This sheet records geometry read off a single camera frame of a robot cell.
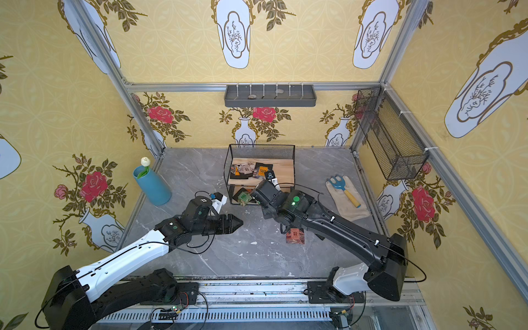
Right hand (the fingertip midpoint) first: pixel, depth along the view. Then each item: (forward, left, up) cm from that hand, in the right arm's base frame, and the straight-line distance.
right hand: (267, 205), depth 74 cm
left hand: (-5, +11, -7) cm, 14 cm away
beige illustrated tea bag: (+20, +11, -3) cm, 23 cm away
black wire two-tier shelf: (+26, -5, -4) cm, 27 cm away
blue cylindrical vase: (+11, +50, -8) cm, 52 cm away
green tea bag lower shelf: (+14, +13, -18) cm, 26 cm away
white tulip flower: (+11, +46, +9) cm, 48 cm away
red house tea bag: (-3, -12, -21) cm, 24 cm away
